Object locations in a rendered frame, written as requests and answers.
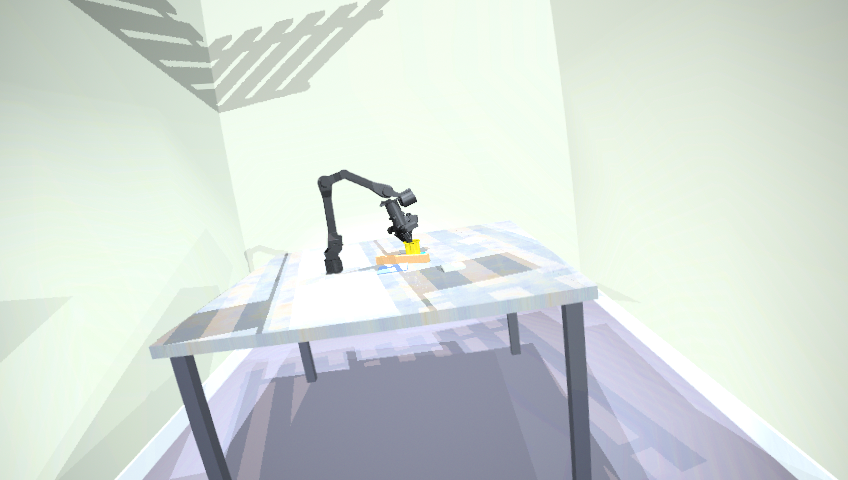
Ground white flat square pad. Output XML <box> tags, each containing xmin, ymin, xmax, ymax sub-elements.
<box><xmin>441</xmin><ymin>261</ymin><xmax>466</xmax><ymax>272</ymax></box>

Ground white flat rectangular block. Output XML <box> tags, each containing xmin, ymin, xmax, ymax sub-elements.
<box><xmin>456</xmin><ymin>237</ymin><xmax>487</xmax><ymax>245</ymax></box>

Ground light wooden plank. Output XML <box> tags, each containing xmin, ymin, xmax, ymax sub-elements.
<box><xmin>375</xmin><ymin>253</ymin><xmax>430</xmax><ymax>265</ymax></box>

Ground yellow cup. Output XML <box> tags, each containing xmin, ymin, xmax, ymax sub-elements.
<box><xmin>403</xmin><ymin>239</ymin><xmax>421</xmax><ymax>255</ymax></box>

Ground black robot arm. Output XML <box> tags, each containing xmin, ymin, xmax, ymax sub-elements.
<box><xmin>317</xmin><ymin>169</ymin><xmax>417</xmax><ymax>275</ymax></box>

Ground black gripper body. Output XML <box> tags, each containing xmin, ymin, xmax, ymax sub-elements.
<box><xmin>387</xmin><ymin>210</ymin><xmax>419</xmax><ymax>234</ymax></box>

